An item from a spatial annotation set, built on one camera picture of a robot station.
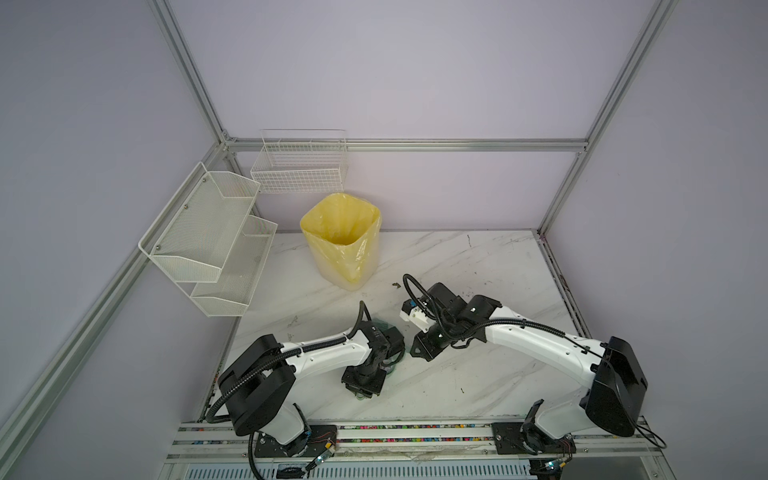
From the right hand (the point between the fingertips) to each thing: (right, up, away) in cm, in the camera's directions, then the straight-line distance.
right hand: (411, 351), depth 76 cm
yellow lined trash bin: (-23, +33, +32) cm, 51 cm away
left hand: (-13, -12, +1) cm, 18 cm away
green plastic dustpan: (-6, -2, -6) cm, 9 cm away
